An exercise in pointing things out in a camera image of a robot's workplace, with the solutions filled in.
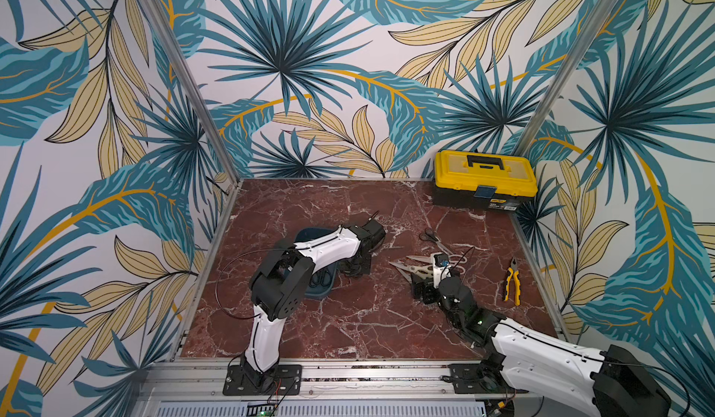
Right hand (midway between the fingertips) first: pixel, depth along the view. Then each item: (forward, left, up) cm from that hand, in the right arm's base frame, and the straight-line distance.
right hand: (426, 271), depth 84 cm
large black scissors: (+2, +32, -7) cm, 33 cm away
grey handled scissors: (+19, -6, -9) cm, 22 cm away
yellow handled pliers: (+2, -31, -8) cm, 32 cm away
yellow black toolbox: (+32, -25, +6) cm, 41 cm away
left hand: (+3, +22, -6) cm, 23 cm away
